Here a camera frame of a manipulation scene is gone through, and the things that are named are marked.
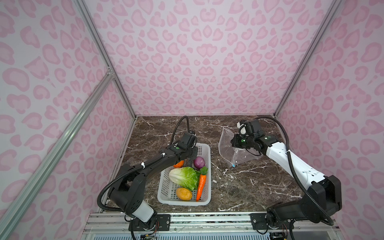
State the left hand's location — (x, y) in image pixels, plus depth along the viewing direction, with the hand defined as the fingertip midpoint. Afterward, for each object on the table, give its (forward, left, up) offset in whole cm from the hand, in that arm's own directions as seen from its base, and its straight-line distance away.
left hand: (194, 147), depth 88 cm
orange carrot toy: (-14, -4, -3) cm, 15 cm away
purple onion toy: (-7, -2, -5) cm, 9 cm away
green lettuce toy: (-17, +5, -1) cm, 18 cm away
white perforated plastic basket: (-21, +15, -9) cm, 27 cm away
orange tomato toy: (-8, +9, -6) cm, 13 cm away
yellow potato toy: (-24, +6, -5) cm, 26 cm away
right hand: (-1, -20, +8) cm, 22 cm away
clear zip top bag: (-9, -21, +5) cm, 24 cm away
